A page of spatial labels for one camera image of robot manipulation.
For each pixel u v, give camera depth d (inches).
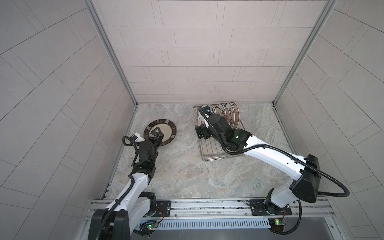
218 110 36.8
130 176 21.7
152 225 25.6
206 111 23.8
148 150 23.5
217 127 20.3
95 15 28.9
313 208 28.7
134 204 19.2
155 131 29.5
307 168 16.0
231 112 36.5
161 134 28.7
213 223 26.8
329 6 27.9
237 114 35.4
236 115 35.1
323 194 17.5
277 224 26.7
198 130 25.7
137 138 27.5
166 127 39.9
